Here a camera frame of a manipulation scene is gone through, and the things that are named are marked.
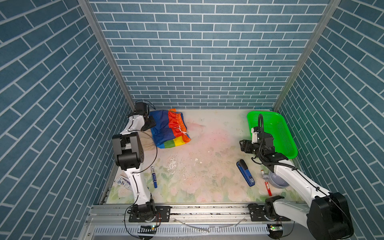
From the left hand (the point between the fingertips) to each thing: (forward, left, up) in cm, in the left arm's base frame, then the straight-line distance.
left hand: (151, 123), depth 101 cm
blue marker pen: (-33, -6, -8) cm, 35 cm away
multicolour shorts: (-5, -13, -1) cm, 14 cm away
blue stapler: (-34, -59, -5) cm, 68 cm away
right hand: (-18, -58, +6) cm, 62 cm away
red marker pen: (-40, -70, -7) cm, 81 cm away
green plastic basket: (+2, -89, -5) cm, 89 cm away
